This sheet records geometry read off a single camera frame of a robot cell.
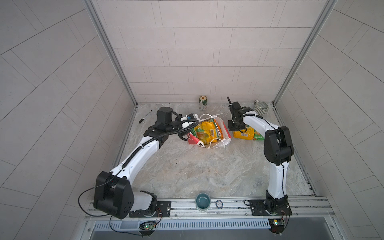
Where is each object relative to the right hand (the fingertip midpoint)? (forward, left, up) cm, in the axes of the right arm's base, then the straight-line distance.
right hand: (232, 127), depth 99 cm
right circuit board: (-53, -11, -5) cm, 54 cm away
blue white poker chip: (-43, +15, -4) cm, 45 cm away
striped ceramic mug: (+14, -24, +3) cm, 28 cm away
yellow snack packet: (-7, +18, +6) cm, 20 cm away
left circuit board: (-50, +48, -1) cm, 69 cm away
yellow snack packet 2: (-7, -9, +1) cm, 11 cm away
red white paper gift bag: (-16, +8, +14) cm, 23 cm away
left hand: (-9, +23, +22) cm, 33 cm away
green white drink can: (+19, +18, +7) cm, 27 cm away
